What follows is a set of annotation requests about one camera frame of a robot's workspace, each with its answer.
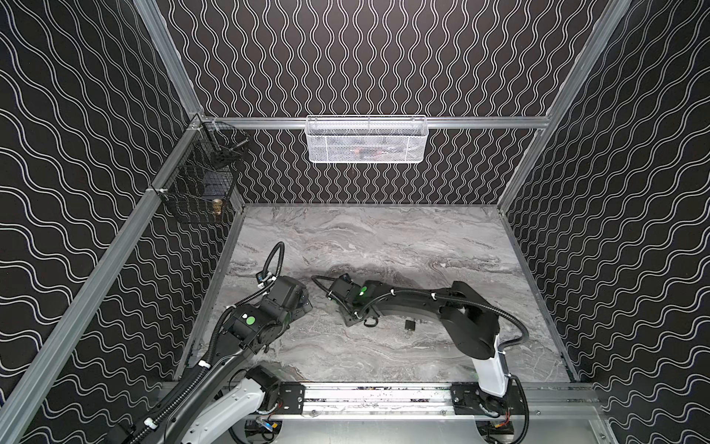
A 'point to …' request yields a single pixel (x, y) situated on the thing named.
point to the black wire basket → (199, 188)
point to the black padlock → (410, 325)
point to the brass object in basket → (216, 206)
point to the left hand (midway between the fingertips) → (300, 304)
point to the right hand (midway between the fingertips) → (356, 313)
